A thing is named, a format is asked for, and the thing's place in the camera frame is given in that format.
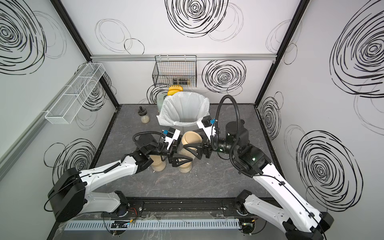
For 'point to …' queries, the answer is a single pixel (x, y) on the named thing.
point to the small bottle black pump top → (142, 112)
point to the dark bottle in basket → (182, 81)
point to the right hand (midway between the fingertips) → (189, 141)
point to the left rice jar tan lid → (158, 164)
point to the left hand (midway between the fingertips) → (192, 154)
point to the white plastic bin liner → (183, 108)
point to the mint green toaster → (160, 97)
